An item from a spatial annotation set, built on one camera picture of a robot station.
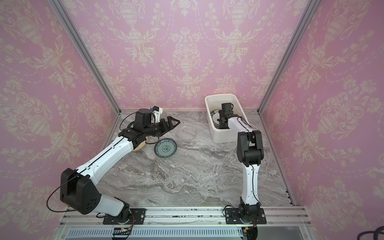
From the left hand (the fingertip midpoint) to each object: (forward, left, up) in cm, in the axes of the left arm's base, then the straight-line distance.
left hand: (176, 125), depth 78 cm
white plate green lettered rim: (+28, -25, -21) cm, 43 cm away
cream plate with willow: (-18, +12, +7) cm, 23 cm away
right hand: (+24, -28, -17) cm, 40 cm away
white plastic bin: (+29, -22, -9) cm, 37 cm away
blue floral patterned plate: (+2, +10, -27) cm, 29 cm away
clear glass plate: (+16, -4, -27) cm, 32 cm away
